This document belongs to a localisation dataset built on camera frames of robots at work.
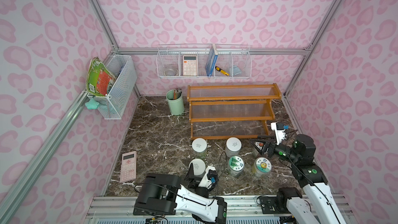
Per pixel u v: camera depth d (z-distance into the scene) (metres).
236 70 1.01
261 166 0.78
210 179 0.57
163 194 0.45
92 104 0.63
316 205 0.47
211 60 0.88
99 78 0.73
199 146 0.83
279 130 0.63
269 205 0.72
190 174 0.66
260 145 0.63
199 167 0.77
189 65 0.94
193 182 0.61
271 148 0.61
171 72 0.96
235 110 1.13
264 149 0.61
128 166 0.85
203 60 0.98
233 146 0.84
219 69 0.96
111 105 0.72
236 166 0.77
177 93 1.00
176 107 1.06
